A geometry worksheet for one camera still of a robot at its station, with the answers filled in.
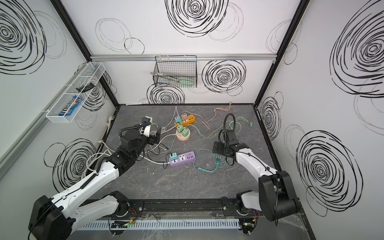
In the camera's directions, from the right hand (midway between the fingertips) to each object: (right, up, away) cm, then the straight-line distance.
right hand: (220, 148), depth 89 cm
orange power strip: (-18, +18, +19) cm, 32 cm away
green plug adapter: (-25, +11, +9) cm, 29 cm away
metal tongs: (-29, +42, -3) cm, 51 cm away
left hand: (-37, +14, -12) cm, 42 cm away
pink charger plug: (-23, +19, +15) cm, 33 cm away
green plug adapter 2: (-21, +9, +7) cm, 24 cm away
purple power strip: (-22, -6, -1) cm, 23 cm away
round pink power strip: (-25, +5, +10) cm, 27 cm away
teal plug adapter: (-27, -4, -4) cm, 28 cm away
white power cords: (-79, +17, +22) cm, 84 cm away
